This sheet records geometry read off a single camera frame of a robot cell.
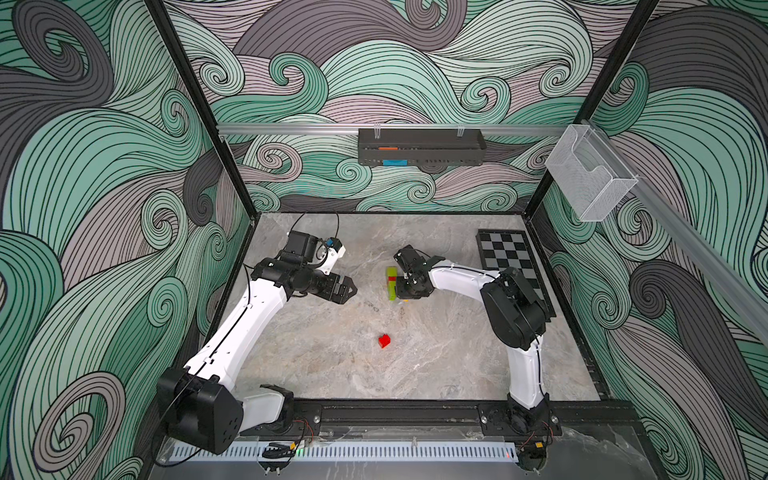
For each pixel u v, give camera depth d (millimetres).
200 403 376
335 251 707
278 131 980
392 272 999
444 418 744
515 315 522
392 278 1001
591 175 777
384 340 853
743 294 513
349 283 698
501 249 1041
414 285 728
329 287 673
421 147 946
